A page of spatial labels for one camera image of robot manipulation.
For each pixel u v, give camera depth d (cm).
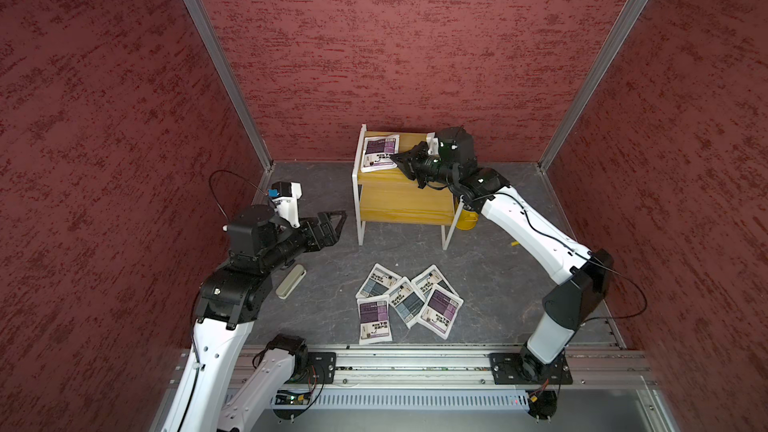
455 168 56
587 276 44
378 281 88
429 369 76
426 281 87
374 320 81
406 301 84
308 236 54
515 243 52
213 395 37
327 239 54
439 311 82
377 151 74
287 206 56
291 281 85
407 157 64
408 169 66
